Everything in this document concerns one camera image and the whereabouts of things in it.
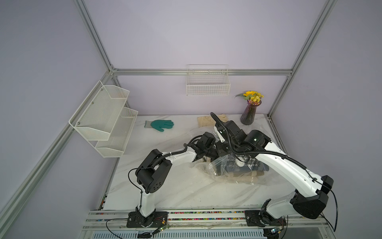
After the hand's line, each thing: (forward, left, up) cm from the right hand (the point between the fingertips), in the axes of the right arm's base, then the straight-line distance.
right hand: (220, 148), depth 72 cm
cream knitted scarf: (-9, -14, -15) cm, 23 cm away
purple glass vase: (+37, -27, -15) cm, 48 cm away
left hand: (-1, -7, -11) cm, 12 cm away
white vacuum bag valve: (-3, -11, -10) cm, 16 cm away
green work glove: (+39, +41, -25) cm, 62 cm away
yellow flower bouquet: (+39, -27, 0) cm, 48 cm away
